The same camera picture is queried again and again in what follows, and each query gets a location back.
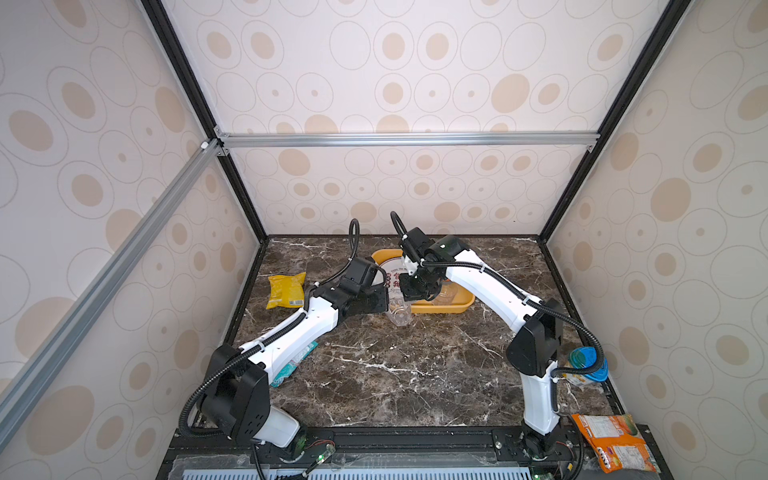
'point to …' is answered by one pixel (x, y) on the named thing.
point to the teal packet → (290, 366)
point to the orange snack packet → (617, 442)
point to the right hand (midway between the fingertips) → (405, 296)
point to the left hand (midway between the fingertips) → (397, 296)
